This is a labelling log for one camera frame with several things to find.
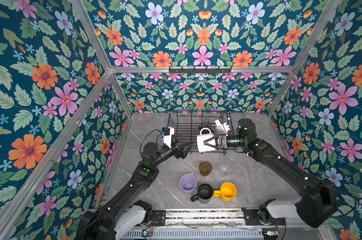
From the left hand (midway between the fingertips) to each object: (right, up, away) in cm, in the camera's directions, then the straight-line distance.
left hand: (189, 137), depth 68 cm
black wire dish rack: (-3, +7, +44) cm, 45 cm away
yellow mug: (+21, -31, +13) cm, 40 cm away
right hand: (+9, -2, +1) cm, 9 cm away
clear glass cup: (+23, -21, +24) cm, 39 cm away
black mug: (+9, -31, +13) cm, 34 cm away
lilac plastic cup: (-1, -27, +16) cm, 32 cm away
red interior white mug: (+6, 0, 0) cm, 6 cm away
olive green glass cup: (+9, -20, +21) cm, 30 cm away
